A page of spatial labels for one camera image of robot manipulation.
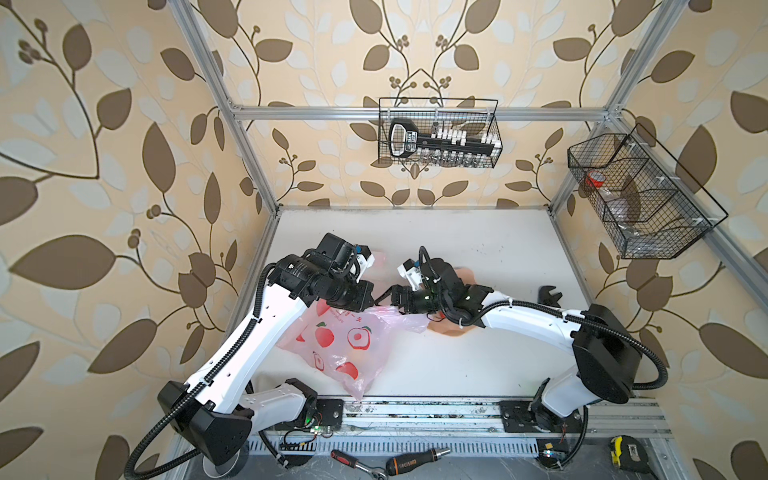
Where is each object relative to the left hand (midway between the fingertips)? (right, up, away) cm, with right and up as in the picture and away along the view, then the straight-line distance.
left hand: (375, 300), depth 69 cm
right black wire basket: (+68, +22, +3) cm, 72 cm away
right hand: (+2, -4, +6) cm, 7 cm away
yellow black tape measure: (+58, -34, -3) cm, 67 cm away
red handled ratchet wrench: (-5, -37, -2) cm, 37 cm away
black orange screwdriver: (+6, -35, -4) cm, 36 cm away
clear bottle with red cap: (+61, +21, +4) cm, 64 cm away
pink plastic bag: (-7, -12, +1) cm, 13 cm away
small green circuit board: (+42, -37, +1) cm, 56 cm away
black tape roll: (-32, -35, -5) cm, 48 cm away
